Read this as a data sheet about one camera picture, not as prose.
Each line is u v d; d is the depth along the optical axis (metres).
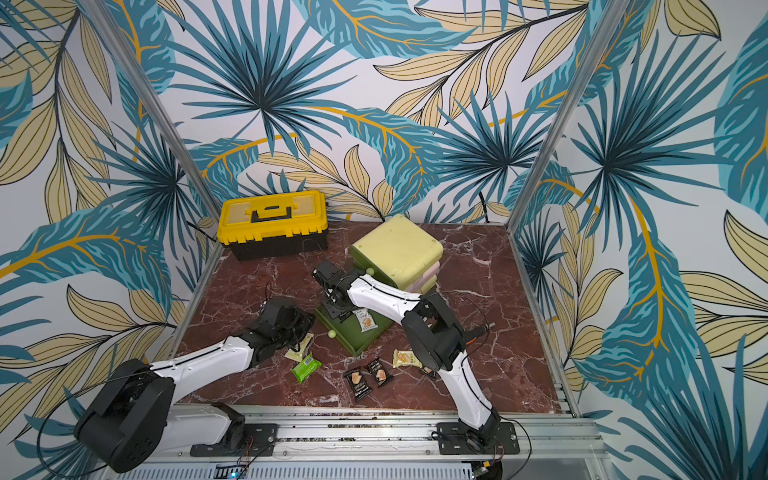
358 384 0.82
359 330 0.90
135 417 0.41
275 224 0.99
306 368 0.84
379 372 0.83
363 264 0.86
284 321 0.70
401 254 0.83
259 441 0.73
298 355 0.86
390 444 0.73
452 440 0.73
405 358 0.86
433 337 0.53
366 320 0.93
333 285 0.70
